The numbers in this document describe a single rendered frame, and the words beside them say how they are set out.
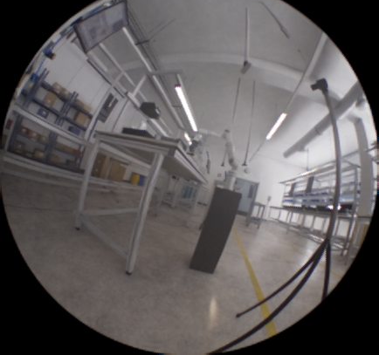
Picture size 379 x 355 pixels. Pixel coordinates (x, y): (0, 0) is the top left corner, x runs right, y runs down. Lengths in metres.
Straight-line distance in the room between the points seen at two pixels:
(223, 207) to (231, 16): 3.17
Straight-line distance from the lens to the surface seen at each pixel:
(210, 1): 3.11
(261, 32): 3.20
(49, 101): 4.22
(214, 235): 1.25
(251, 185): 8.10
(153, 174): 0.81
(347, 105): 3.80
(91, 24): 1.25
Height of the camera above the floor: 0.78
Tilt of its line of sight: 9 degrees up
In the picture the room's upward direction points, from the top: 17 degrees clockwise
